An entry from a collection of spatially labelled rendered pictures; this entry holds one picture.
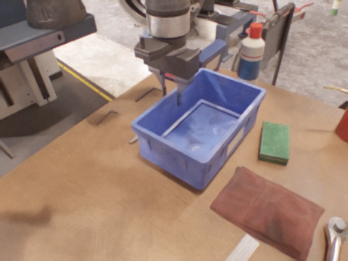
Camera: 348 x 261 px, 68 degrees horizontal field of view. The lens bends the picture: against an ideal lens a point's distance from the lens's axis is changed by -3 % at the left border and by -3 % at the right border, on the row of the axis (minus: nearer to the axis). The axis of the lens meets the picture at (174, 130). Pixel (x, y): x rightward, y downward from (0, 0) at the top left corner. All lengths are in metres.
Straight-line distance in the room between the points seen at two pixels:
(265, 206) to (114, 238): 0.31
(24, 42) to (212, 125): 0.59
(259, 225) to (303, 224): 0.09
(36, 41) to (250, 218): 0.76
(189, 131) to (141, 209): 0.26
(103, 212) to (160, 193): 0.13
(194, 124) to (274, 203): 0.31
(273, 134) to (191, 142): 0.22
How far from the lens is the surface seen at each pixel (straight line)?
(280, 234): 0.58
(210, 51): 0.89
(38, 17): 0.93
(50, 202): 0.67
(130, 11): 1.98
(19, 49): 0.90
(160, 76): 0.67
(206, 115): 0.79
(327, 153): 0.78
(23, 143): 1.08
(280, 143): 0.71
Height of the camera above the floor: 0.98
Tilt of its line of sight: 43 degrees down
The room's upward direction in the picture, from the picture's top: 2 degrees counter-clockwise
